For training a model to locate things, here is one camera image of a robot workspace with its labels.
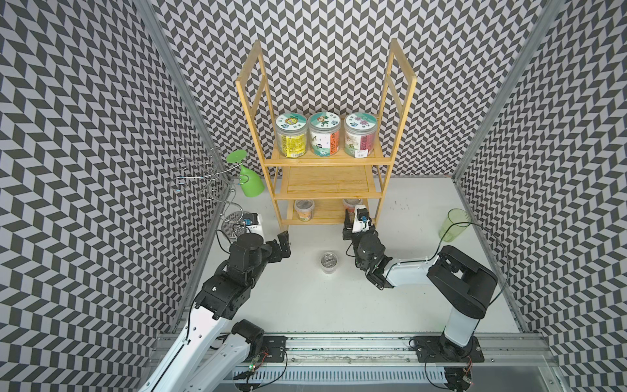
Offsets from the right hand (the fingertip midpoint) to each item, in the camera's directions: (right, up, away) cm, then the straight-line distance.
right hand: (352, 211), depth 85 cm
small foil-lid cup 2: (-8, -17, 0) cm, 19 cm away
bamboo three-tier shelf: (-8, +7, -11) cm, 15 cm away
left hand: (-25, -7, -13) cm, 29 cm away
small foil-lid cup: (-16, +1, -7) cm, 18 cm away
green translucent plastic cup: (+40, -4, +5) cm, 40 cm away
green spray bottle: (-37, +10, +4) cm, 39 cm away
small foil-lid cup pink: (-1, +2, -3) cm, 4 cm away
